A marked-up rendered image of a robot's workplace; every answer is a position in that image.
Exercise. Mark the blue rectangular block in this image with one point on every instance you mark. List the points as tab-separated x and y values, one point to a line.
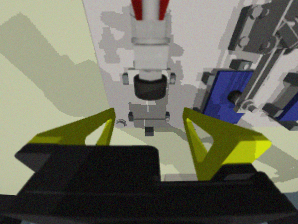
289	103
215	103

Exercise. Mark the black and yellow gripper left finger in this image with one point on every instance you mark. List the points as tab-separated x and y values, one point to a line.
76	132

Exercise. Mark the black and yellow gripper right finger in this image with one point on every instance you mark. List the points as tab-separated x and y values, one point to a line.
232	144

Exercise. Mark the red-handled toggle clamp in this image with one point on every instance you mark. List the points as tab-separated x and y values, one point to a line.
255	32

